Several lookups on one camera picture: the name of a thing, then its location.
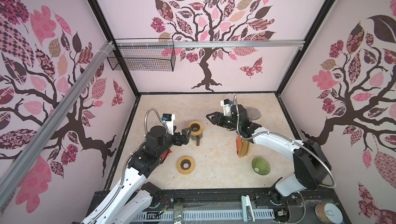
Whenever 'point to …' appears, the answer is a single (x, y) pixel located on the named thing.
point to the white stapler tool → (247, 210)
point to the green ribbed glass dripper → (261, 165)
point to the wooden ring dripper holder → (196, 133)
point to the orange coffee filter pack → (243, 147)
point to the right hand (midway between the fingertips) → (209, 115)
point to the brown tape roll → (328, 213)
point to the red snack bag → (165, 154)
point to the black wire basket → (144, 54)
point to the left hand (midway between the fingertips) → (184, 130)
